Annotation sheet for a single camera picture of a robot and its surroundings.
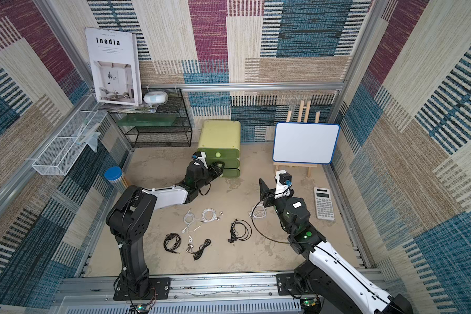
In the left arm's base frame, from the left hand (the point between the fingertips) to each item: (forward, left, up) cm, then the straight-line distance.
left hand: (223, 163), depth 95 cm
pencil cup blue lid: (-11, +44, +6) cm, 46 cm away
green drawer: (+1, +1, +6) cm, 6 cm away
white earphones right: (-19, -17, -13) cm, 28 cm away
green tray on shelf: (+15, +35, +15) cm, 41 cm away
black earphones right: (-30, -5, -13) cm, 33 cm away
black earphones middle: (-37, +10, -14) cm, 41 cm away
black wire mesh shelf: (+17, +27, +9) cm, 33 cm away
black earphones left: (-33, +19, -13) cm, 41 cm away
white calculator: (-18, -47, -11) cm, 51 cm away
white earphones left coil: (-21, +16, -14) cm, 30 cm away
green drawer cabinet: (+6, +1, +9) cm, 11 cm away
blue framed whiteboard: (+8, -40, +5) cm, 41 cm away
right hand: (-18, -18, +13) cm, 29 cm away
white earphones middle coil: (-22, +9, -13) cm, 27 cm away
